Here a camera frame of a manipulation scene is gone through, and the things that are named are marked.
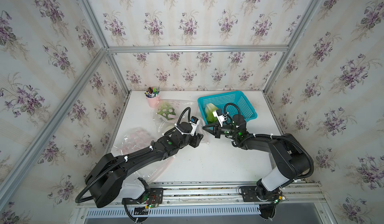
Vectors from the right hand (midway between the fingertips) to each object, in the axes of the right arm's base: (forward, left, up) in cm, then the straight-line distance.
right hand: (206, 128), depth 81 cm
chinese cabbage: (+21, -3, -8) cm, 22 cm away
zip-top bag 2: (-2, +43, -10) cm, 44 cm away
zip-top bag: (+22, +18, -7) cm, 30 cm away
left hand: (-2, +3, -2) cm, 5 cm away
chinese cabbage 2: (+15, +25, -5) cm, 29 cm away
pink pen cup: (+27, +36, -10) cm, 46 cm away
